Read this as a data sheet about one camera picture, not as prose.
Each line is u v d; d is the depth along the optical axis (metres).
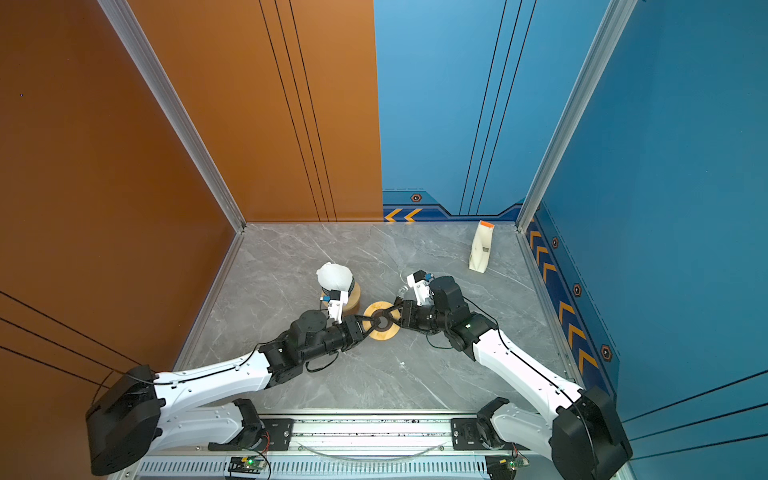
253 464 0.70
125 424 0.42
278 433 0.74
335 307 0.72
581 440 0.39
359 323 0.72
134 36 0.73
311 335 0.59
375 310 0.75
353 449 0.72
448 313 0.60
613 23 0.71
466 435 0.72
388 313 0.74
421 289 0.72
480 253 1.07
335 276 0.86
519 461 0.69
